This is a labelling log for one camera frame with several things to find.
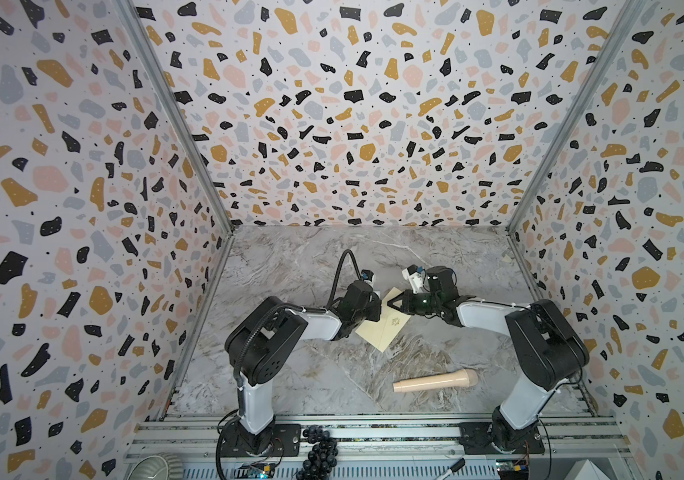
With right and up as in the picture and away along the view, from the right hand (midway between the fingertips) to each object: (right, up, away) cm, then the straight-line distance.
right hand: (384, 301), depth 91 cm
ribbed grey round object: (-54, -35, -22) cm, 68 cm away
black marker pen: (+16, -36, -21) cm, 44 cm away
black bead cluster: (-16, -32, -23) cm, 42 cm away
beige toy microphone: (+18, -20, -9) cm, 29 cm away
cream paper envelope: (0, -10, +1) cm, 10 cm away
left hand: (-1, +1, +3) cm, 3 cm away
